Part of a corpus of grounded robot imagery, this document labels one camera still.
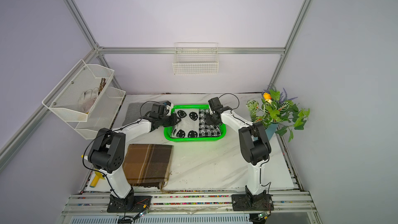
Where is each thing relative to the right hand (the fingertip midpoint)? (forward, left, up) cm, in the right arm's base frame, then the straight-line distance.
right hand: (211, 121), depth 99 cm
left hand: (-1, +20, +3) cm, 20 cm away
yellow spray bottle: (-32, +62, -3) cm, 70 cm away
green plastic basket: (-8, +27, +3) cm, 29 cm away
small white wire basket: (+28, +9, +29) cm, 41 cm away
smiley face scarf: (-3, +11, +2) cm, 12 cm away
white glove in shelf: (-2, +65, +25) cm, 70 cm away
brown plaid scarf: (-27, +37, -2) cm, 46 cm away
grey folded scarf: (+12, +53, -1) cm, 55 cm away
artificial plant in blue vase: (-14, -28, +27) cm, 41 cm away
